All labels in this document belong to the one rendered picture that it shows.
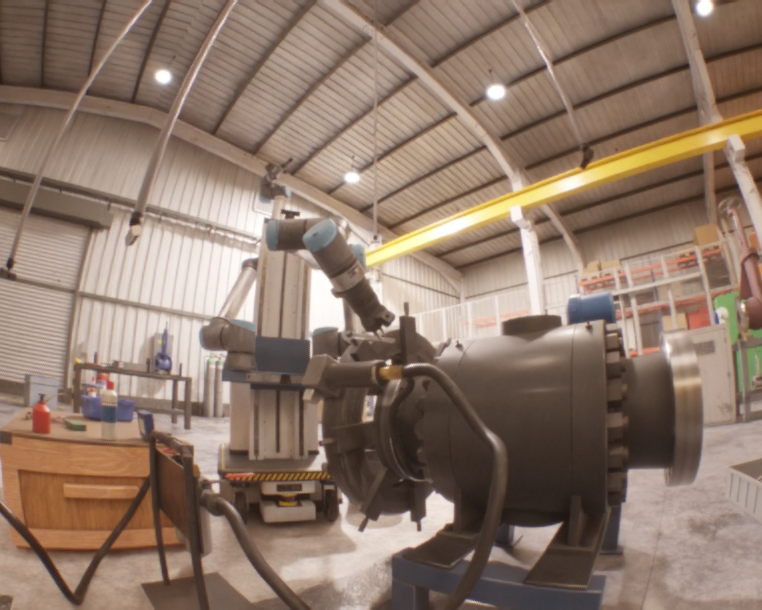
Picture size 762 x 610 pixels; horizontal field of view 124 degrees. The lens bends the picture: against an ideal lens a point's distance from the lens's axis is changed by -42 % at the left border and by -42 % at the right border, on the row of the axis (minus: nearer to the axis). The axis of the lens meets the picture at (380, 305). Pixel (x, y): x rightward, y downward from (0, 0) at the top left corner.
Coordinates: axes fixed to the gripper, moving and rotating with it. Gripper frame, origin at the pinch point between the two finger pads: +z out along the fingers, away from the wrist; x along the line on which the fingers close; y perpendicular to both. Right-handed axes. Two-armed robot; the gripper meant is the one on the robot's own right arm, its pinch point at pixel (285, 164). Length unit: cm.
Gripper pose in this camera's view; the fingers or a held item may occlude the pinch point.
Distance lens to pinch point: 250.5
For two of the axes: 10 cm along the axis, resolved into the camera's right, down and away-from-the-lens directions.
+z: 6.8, -1.4, -7.2
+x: -4.1, 7.3, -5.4
